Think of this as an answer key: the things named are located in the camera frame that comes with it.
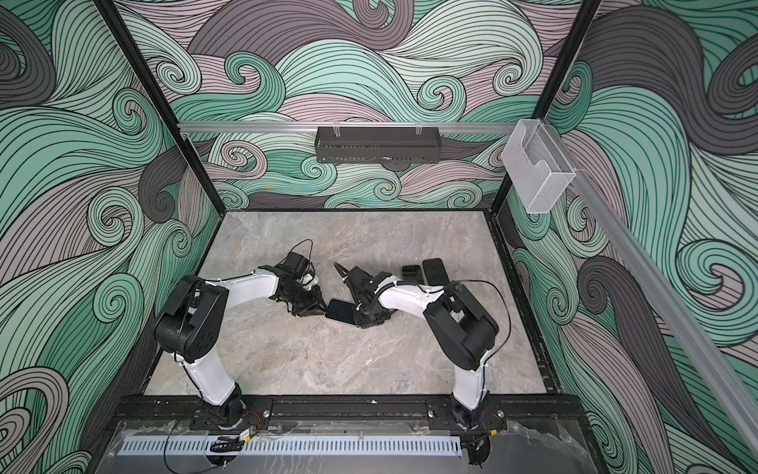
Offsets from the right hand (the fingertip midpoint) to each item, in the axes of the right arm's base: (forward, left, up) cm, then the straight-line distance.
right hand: (366, 324), depth 89 cm
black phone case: (+19, -24, 0) cm, 30 cm away
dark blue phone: (+6, +10, +2) cm, 11 cm away
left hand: (+4, +12, +2) cm, 13 cm away
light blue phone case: (-2, +3, +9) cm, 10 cm away
